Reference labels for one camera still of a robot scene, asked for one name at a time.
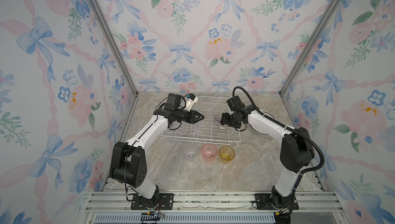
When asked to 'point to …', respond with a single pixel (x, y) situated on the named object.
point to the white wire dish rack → (209, 130)
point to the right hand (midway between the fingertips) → (224, 121)
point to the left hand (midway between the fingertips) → (202, 116)
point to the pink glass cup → (209, 151)
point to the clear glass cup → (191, 152)
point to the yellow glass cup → (226, 154)
